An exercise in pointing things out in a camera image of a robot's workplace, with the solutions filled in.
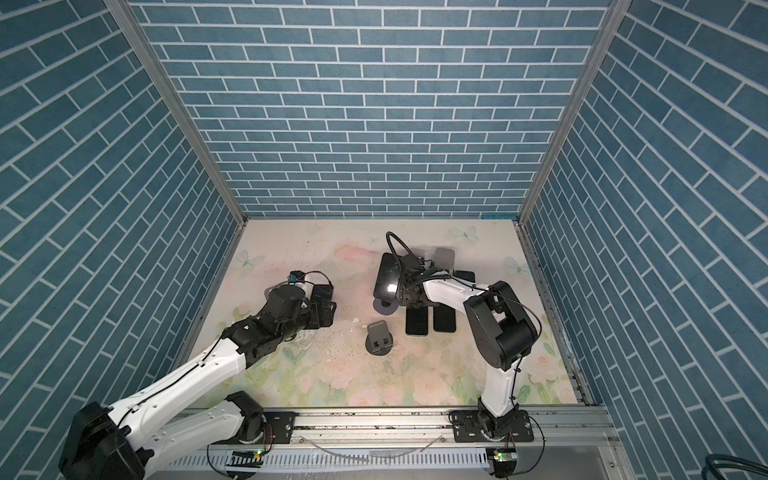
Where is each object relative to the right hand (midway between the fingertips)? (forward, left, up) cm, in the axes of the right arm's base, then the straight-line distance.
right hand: (413, 294), depth 97 cm
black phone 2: (-9, -1, 0) cm, 9 cm away
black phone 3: (-7, -10, -2) cm, 13 cm away
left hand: (-13, +24, +11) cm, 30 cm away
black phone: (+1, +8, +7) cm, 11 cm away
